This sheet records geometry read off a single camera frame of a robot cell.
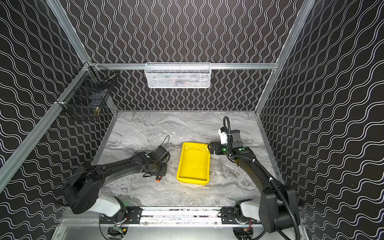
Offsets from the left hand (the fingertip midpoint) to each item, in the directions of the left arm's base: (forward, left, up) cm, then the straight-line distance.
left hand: (167, 173), depth 85 cm
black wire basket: (+41, +53, +27) cm, 73 cm away
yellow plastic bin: (+8, -15, -3) cm, 17 cm away
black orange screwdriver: (-3, +5, 0) cm, 6 cm away
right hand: (+14, -28, +8) cm, 32 cm away
